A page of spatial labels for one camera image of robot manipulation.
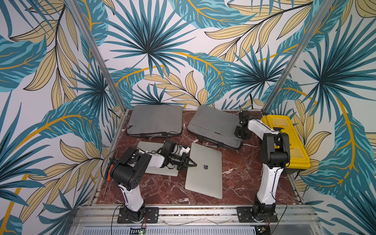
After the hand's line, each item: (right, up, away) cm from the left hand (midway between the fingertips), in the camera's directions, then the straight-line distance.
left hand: (195, 167), depth 82 cm
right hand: (+33, +16, +20) cm, 42 cm away
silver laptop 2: (+6, -6, 0) cm, 9 cm away
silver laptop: (-18, +8, -16) cm, 25 cm away
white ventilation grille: (-11, -27, -12) cm, 32 cm away
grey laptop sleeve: (+15, +23, +24) cm, 37 cm away
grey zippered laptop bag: (-32, +27, +28) cm, 50 cm away
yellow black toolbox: (+55, +5, -4) cm, 55 cm away
